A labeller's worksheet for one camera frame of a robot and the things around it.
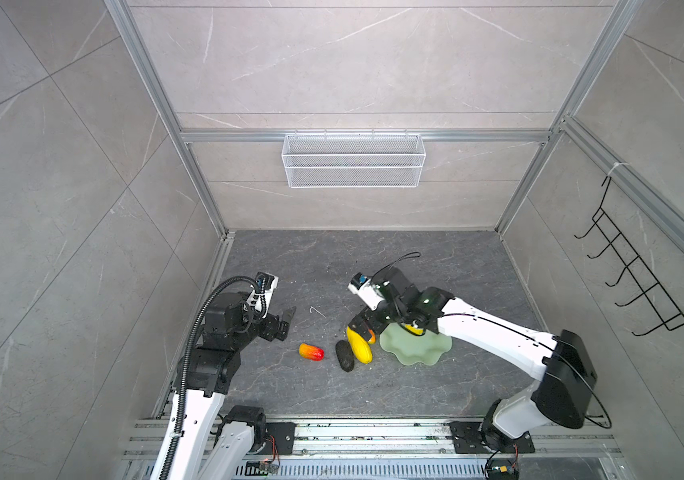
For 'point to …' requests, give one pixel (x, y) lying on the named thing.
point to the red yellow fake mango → (309, 351)
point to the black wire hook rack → (669, 316)
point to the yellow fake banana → (361, 347)
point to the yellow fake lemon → (418, 331)
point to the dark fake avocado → (345, 355)
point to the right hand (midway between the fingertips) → (361, 311)
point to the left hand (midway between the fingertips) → (273, 295)
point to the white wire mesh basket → (354, 161)
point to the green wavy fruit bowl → (409, 348)
